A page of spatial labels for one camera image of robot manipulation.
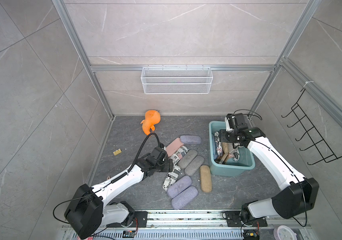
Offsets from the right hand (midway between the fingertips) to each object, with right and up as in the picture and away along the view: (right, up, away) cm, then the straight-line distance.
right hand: (225, 135), depth 82 cm
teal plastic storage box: (0, -16, -9) cm, 19 cm away
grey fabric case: (-17, -19, +7) cm, 26 cm away
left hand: (-31, -16, +1) cm, 35 cm away
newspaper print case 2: (-30, -25, +2) cm, 39 cm away
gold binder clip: (-67, -12, +16) cm, 70 cm away
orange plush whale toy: (-45, +11, +28) cm, 54 cm away
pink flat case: (-29, -8, +17) cm, 35 cm away
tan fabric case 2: (-11, -25, +1) cm, 27 cm away
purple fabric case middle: (-26, -28, -2) cm, 38 cm away
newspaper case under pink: (-27, -14, +10) cm, 32 cm away
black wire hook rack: (+34, -5, -19) cm, 39 cm away
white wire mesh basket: (-27, +37, +19) cm, 49 cm away
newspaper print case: (+10, -13, +8) cm, 18 cm away
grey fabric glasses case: (-20, -14, +10) cm, 26 cm away
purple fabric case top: (-18, -4, +18) cm, 25 cm away
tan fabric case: (+2, -7, +3) cm, 8 cm away
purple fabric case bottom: (-23, -33, -5) cm, 41 cm away
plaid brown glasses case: (-2, -15, +8) cm, 17 cm away
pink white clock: (+23, -45, -14) cm, 53 cm away
